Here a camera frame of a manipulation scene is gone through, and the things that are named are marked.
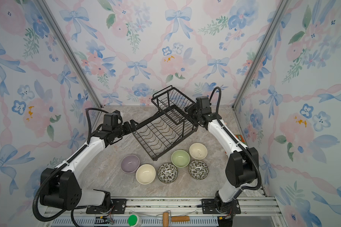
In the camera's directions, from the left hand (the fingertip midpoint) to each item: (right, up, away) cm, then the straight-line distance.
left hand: (134, 125), depth 86 cm
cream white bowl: (+7, -29, -2) cm, 30 cm away
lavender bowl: (-4, -24, +2) cm, 24 cm away
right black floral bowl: (+38, -27, 0) cm, 47 cm away
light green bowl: (+28, -21, +3) cm, 35 cm away
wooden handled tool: (+20, -45, -17) cm, 52 cm away
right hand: (+31, +10, 0) cm, 33 cm away
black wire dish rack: (+23, +3, -4) cm, 24 cm away
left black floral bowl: (+20, -29, -1) cm, 35 cm away
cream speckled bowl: (+40, -17, +7) cm, 44 cm away
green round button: (+5, -41, -23) cm, 47 cm away
